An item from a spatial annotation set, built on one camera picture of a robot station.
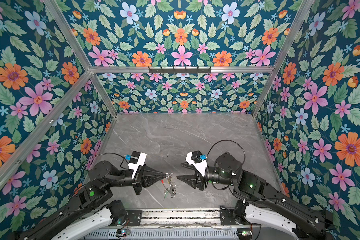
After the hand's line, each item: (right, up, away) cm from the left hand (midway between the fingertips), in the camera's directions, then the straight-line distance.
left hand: (162, 178), depth 49 cm
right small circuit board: (+35, -33, +22) cm, 53 cm away
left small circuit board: (-23, -34, +21) cm, 46 cm away
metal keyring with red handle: (+3, -4, +4) cm, 6 cm away
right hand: (+6, +1, +6) cm, 8 cm away
